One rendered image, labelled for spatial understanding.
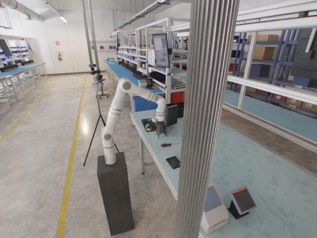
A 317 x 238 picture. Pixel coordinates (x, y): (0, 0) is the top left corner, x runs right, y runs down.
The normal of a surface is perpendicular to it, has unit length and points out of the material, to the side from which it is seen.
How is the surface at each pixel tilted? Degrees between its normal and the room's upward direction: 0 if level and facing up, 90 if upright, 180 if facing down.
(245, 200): 32
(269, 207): 0
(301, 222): 0
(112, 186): 90
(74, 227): 0
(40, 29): 90
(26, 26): 90
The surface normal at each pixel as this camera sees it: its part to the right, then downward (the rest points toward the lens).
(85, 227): 0.00, -0.91
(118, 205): 0.30, 0.40
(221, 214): 0.26, -0.43
